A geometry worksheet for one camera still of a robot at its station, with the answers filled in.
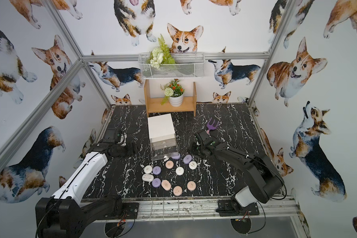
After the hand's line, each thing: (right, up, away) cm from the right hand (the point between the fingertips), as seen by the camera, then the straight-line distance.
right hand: (192, 146), depth 88 cm
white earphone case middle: (-7, -13, -2) cm, 15 cm away
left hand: (-34, +1, -4) cm, 34 cm away
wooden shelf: (-29, +27, +25) cm, 47 cm away
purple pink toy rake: (+14, +10, +19) cm, 26 cm away
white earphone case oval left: (-25, -16, -5) cm, 30 cm away
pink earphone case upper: (-13, -11, 0) cm, 17 cm away
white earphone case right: (0, -11, 0) cm, 11 cm away
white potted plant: (-12, +34, +13) cm, 38 cm away
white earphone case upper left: (-26, -12, -2) cm, 29 cm away
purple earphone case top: (-10, -6, +3) cm, 12 cm away
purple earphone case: (-3, -8, +2) cm, 9 cm away
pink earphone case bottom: (-8, -21, -10) cm, 25 cm away
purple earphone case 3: (-20, -18, -6) cm, 28 cm away
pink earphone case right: (-1, -19, -8) cm, 21 cm away
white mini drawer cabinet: (-19, +8, +2) cm, 20 cm away
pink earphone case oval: (-15, -19, -8) cm, 25 cm away
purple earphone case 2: (-21, -13, -2) cm, 24 cm away
